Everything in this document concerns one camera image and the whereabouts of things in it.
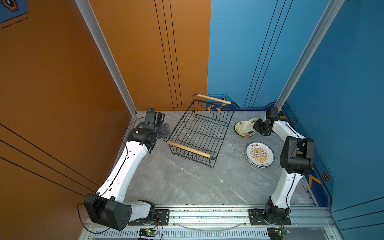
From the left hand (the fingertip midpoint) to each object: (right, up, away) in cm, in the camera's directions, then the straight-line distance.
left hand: (159, 128), depth 78 cm
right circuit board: (+61, -49, -8) cm, 78 cm away
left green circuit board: (-4, -50, -7) cm, 51 cm away
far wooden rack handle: (+15, -11, 0) cm, 19 cm away
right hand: (+59, 0, +23) cm, 63 cm away
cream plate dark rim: (+55, -1, +28) cm, 62 cm away
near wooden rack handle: (+32, +20, +27) cm, 47 cm away
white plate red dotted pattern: (+60, -17, +16) cm, 64 cm away
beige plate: (+55, -1, +28) cm, 62 cm away
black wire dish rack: (+21, -5, +28) cm, 35 cm away
